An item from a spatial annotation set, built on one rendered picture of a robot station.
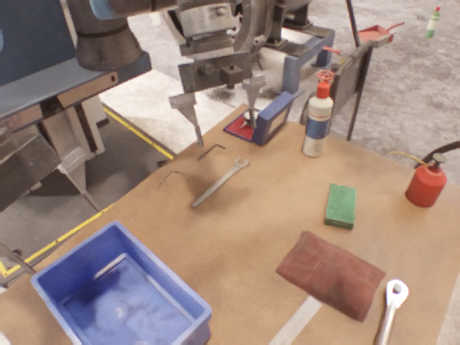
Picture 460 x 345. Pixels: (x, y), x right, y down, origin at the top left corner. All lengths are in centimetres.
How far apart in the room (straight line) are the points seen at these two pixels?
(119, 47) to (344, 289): 84
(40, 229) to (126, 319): 54
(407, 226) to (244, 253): 41
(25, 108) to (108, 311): 54
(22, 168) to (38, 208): 79
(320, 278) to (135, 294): 40
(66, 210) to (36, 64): 46
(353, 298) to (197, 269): 34
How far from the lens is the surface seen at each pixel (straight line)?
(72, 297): 85
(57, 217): 124
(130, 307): 80
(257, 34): 182
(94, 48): 106
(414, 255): 92
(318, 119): 100
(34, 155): 52
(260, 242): 86
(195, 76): 62
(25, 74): 116
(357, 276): 83
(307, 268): 81
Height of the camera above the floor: 117
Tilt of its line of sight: 43 degrees down
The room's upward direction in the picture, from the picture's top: 2 degrees counter-clockwise
